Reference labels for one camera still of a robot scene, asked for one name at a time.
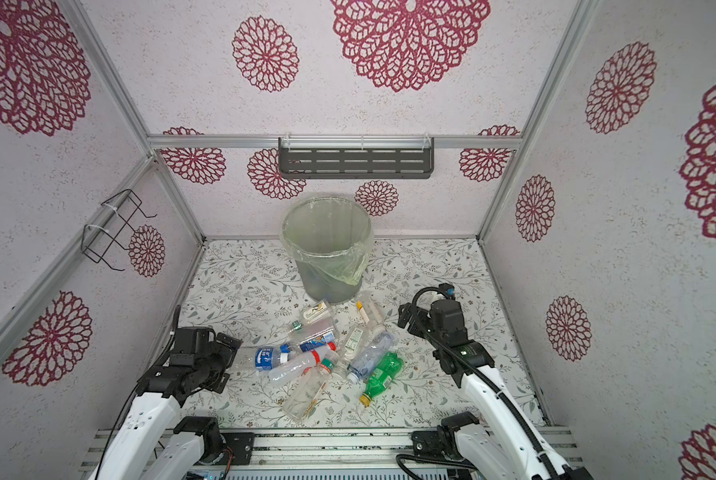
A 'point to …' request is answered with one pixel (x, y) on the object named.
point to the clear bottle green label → (354, 341)
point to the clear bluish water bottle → (376, 348)
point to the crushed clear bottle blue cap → (313, 334)
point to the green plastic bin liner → (334, 233)
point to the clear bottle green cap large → (309, 387)
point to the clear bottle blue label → (266, 358)
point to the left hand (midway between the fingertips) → (239, 358)
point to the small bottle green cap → (313, 313)
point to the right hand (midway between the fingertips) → (414, 308)
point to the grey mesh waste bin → (317, 283)
